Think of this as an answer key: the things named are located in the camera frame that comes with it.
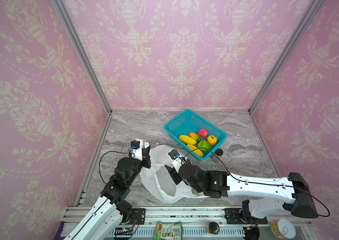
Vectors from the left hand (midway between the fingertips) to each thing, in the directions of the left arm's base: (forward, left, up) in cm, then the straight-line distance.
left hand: (151, 147), depth 73 cm
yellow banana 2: (+19, -21, -19) cm, 34 cm away
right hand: (-7, -10, -1) cm, 12 cm away
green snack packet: (-32, -10, -22) cm, 40 cm away
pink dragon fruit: (+22, -31, -16) cm, 41 cm away
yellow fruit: (+17, -36, -17) cm, 44 cm away
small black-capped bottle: (+5, -37, -12) cm, 39 cm away
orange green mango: (+20, -27, -19) cm, 38 cm away
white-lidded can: (-30, -60, -16) cm, 69 cm away
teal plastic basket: (+23, -26, -19) cm, 40 cm away
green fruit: (+12, -30, -17) cm, 37 cm away
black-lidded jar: (-30, -31, -19) cm, 47 cm away
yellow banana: (+9, -26, -18) cm, 32 cm away
